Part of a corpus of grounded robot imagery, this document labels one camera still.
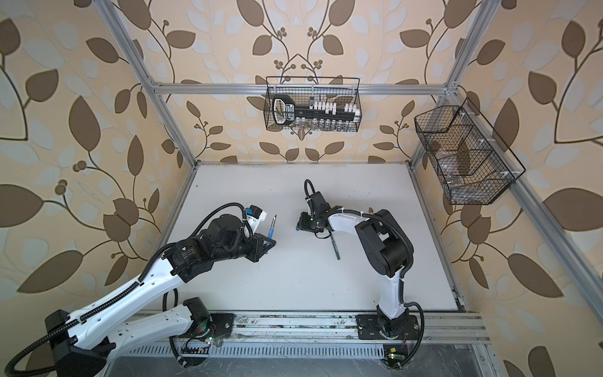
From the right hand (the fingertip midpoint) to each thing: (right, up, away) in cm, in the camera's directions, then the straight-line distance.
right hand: (300, 226), depth 96 cm
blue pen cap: (-1, -1, 0) cm, 1 cm away
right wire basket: (+56, +26, -20) cm, 65 cm away
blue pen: (-8, +3, -25) cm, 27 cm away
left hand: (-6, 0, -26) cm, 27 cm away
